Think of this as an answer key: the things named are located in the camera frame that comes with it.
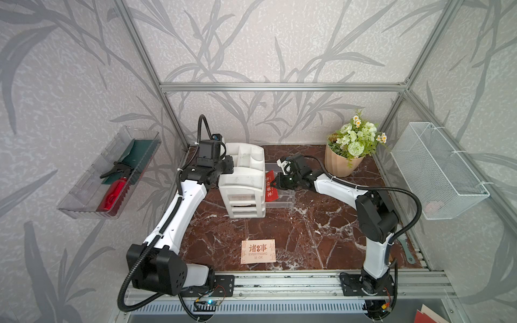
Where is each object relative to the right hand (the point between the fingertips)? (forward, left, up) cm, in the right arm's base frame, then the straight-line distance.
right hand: (269, 182), depth 90 cm
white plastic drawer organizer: (-11, +9, +11) cm, 18 cm away
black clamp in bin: (-9, +50, +23) cm, 56 cm away
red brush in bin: (-20, +45, +24) cm, 55 cm away
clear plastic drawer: (-1, -8, -13) cm, 15 cm away
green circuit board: (-44, +22, -11) cm, 50 cm away
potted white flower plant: (+9, -34, +12) cm, 37 cm away
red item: (-4, -1, -2) cm, 4 cm away
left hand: (+2, +16, +14) cm, 22 cm away
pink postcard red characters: (-26, +5, -12) cm, 29 cm away
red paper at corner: (-48, -51, -12) cm, 71 cm away
